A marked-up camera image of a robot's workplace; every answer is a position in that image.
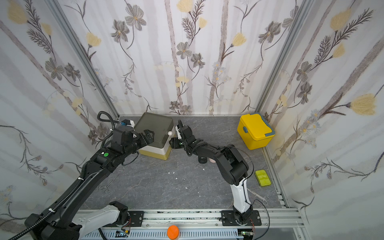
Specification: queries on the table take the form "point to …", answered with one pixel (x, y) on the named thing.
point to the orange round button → (173, 232)
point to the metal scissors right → (264, 199)
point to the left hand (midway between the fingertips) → (150, 135)
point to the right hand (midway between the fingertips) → (172, 138)
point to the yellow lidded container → (254, 131)
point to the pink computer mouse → (212, 160)
